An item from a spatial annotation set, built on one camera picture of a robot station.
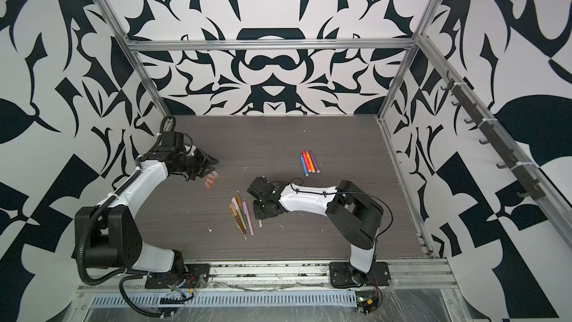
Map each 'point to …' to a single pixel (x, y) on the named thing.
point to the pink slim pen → (248, 218)
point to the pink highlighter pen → (306, 162)
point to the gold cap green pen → (239, 200)
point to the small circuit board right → (366, 303)
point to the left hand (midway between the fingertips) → (215, 159)
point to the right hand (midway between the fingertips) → (258, 210)
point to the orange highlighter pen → (310, 162)
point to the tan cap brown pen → (234, 214)
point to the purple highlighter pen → (314, 162)
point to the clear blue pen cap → (214, 173)
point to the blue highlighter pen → (304, 166)
